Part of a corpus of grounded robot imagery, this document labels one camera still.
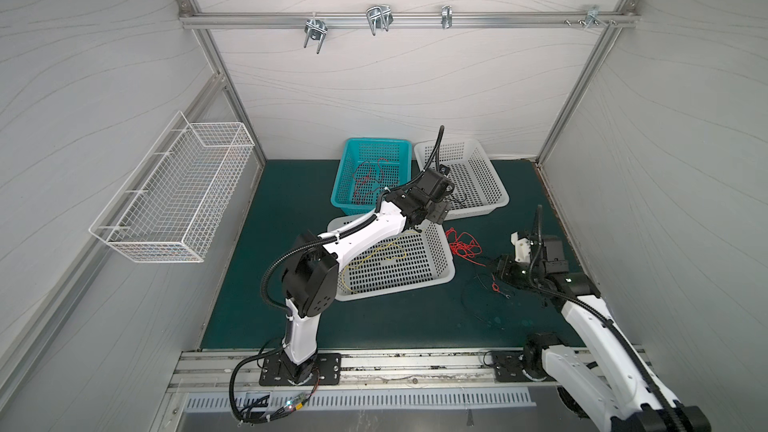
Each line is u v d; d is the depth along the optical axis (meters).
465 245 0.92
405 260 0.93
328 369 0.73
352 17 0.77
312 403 0.70
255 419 0.65
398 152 1.16
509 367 0.73
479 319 0.80
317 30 0.80
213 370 0.75
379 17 0.77
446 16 0.77
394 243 0.91
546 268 0.61
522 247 0.74
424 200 0.65
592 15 0.77
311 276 0.47
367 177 1.15
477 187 1.11
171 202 0.69
